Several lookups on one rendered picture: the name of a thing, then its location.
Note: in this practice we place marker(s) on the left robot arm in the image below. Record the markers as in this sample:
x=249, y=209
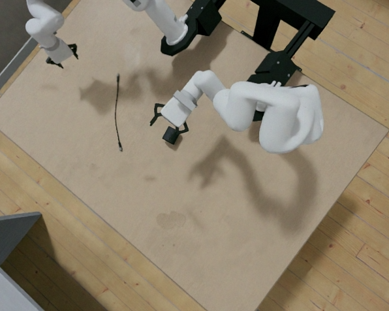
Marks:
x=237, y=107

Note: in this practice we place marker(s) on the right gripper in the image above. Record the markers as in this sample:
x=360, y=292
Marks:
x=63, y=52

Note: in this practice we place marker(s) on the dark grey hollow cylinder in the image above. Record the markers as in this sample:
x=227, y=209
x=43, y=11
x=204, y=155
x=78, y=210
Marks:
x=168, y=133

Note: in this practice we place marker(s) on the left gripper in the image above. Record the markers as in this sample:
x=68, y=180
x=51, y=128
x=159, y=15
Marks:
x=175, y=113

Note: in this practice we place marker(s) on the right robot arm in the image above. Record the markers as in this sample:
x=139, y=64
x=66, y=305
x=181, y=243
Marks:
x=47, y=21

